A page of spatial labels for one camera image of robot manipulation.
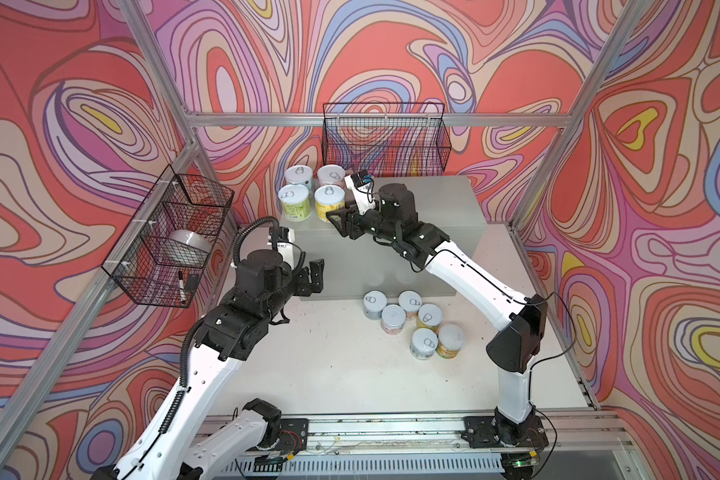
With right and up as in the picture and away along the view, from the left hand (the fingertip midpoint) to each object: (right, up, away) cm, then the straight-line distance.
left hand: (310, 259), depth 67 cm
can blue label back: (+16, -14, +25) cm, 32 cm away
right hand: (+6, +11, +7) cm, 14 cm away
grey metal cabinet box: (+12, -3, +29) cm, 32 cm away
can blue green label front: (+29, -24, +17) cm, 42 cm away
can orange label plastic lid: (+37, -23, +15) cm, 46 cm away
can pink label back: (+27, -14, +25) cm, 39 cm away
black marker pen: (-33, -7, +5) cm, 34 cm away
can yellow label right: (+32, -18, +22) cm, 42 cm away
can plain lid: (+21, -18, +22) cm, 35 cm away
